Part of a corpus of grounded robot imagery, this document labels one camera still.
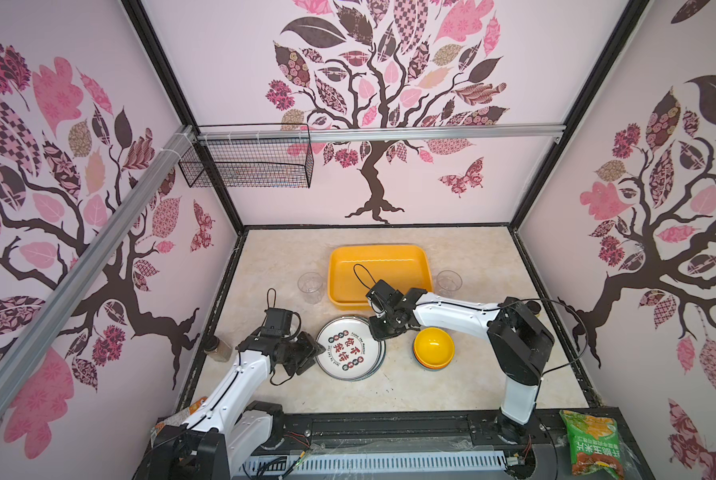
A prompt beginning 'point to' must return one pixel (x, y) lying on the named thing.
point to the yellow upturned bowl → (433, 348)
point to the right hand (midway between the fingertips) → (372, 331)
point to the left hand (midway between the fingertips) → (322, 357)
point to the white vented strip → (261, 464)
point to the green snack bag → (594, 444)
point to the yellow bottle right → (534, 307)
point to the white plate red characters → (351, 352)
